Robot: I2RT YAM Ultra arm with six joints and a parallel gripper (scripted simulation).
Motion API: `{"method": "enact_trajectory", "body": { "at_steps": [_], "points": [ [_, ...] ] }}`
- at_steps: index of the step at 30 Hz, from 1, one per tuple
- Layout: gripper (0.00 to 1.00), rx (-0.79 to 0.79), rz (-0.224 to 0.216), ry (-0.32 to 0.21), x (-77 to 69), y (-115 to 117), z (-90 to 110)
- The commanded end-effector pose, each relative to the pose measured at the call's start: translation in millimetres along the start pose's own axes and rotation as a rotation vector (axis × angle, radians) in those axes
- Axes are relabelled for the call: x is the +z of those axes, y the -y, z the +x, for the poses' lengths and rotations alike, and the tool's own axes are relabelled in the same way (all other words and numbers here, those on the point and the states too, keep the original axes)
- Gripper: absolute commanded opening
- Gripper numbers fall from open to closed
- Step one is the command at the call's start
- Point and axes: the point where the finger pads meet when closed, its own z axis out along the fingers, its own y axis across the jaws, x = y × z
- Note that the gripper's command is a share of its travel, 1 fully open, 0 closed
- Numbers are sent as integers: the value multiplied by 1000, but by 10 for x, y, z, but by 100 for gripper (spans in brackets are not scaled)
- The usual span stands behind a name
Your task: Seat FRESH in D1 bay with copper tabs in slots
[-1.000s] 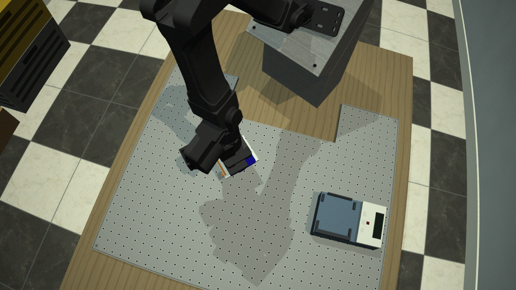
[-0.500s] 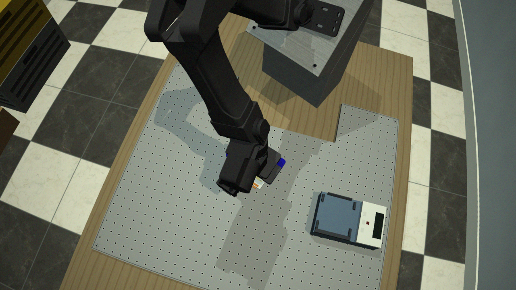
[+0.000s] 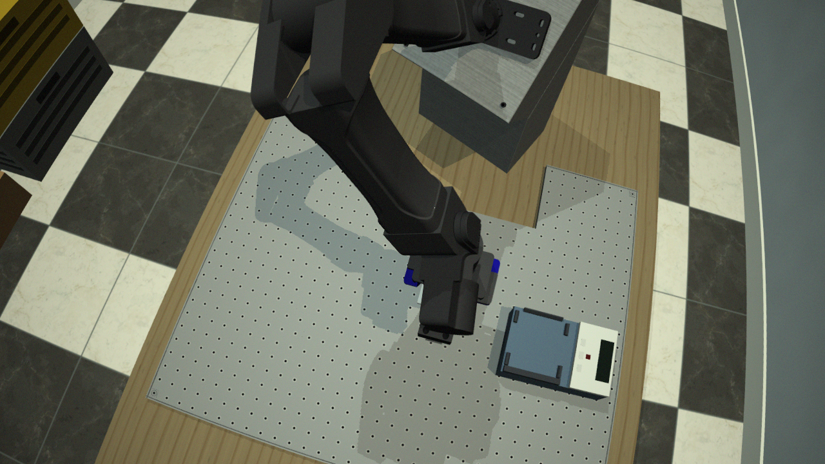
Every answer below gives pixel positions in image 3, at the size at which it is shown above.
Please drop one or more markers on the blue-grey dock with white console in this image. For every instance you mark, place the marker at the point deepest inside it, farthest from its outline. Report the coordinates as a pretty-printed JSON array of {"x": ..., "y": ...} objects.
[{"x": 548, "y": 351}]

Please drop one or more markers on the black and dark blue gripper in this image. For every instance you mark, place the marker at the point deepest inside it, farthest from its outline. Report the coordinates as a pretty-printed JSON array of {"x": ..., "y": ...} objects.
[{"x": 487, "y": 277}]

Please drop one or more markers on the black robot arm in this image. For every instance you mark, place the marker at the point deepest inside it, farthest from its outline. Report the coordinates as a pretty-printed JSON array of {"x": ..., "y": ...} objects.
[{"x": 419, "y": 215}]

